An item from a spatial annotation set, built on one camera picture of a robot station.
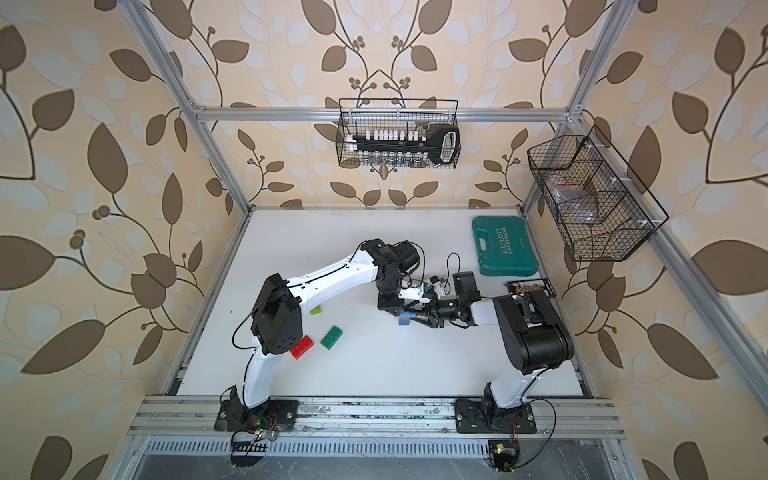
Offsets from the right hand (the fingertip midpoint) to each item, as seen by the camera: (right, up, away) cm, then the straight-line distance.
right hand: (409, 314), depth 87 cm
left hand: (-3, +3, -4) cm, 6 cm away
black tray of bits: (+38, +7, +8) cm, 39 cm away
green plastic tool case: (+34, +20, +14) cm, 42 cm away
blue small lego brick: (-1, -3, +2) cm, 3 cm away
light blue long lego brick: (-1, 0, -3) cm, 3 cm away
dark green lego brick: (-23, -7, -1) cm, 24 cm away
